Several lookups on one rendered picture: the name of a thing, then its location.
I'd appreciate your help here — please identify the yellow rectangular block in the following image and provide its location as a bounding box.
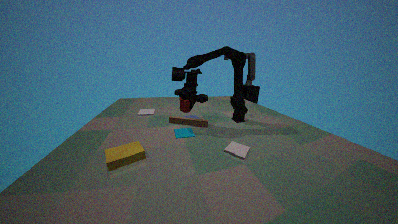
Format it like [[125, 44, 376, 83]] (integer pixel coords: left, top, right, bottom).
[[105, 141, 146, 171]]

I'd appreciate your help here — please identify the dark red cup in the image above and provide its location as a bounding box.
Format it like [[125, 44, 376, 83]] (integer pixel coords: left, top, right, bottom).
[[179, 97, 190, 113]]

